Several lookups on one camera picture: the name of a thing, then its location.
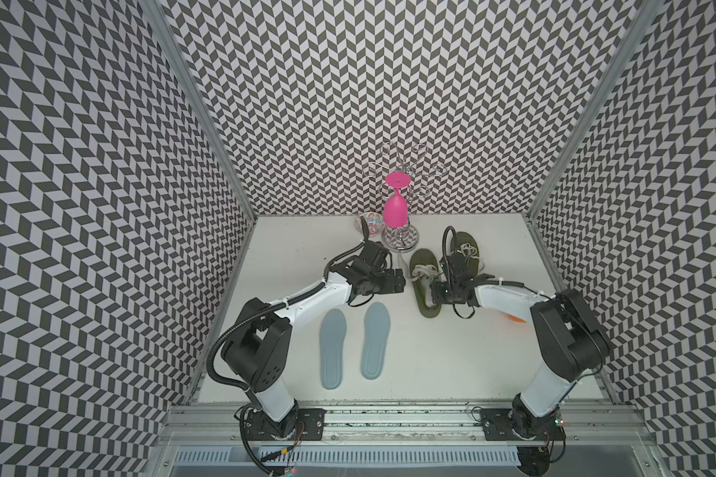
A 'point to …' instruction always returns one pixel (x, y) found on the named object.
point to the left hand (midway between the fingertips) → (393, 286)
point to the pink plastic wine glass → (396, 212)
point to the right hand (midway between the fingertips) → (435, 297)
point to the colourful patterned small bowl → (374, 221)
